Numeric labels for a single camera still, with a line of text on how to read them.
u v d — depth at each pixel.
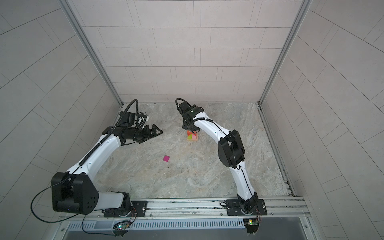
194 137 0.94
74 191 0.39
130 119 0.65
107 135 0.53
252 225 0.68
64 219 0.42
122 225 0.64
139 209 0.71
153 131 0.71
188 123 0.69
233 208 0.71
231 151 0.53
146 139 0.72
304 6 0.71
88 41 0.83
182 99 0.80
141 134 0.70
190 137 0.95
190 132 0.91
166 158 0.88
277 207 0.73
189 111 0.67
